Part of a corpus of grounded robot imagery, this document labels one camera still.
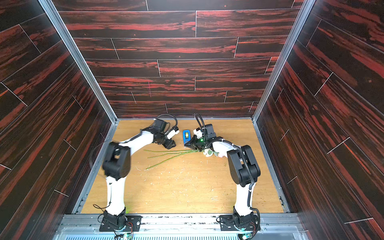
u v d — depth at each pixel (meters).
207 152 0.96
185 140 1.04
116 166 0.56
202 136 0.89
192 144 0.84
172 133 0.87
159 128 0.81
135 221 0.74
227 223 0.73
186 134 1.04
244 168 0.52
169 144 0.89
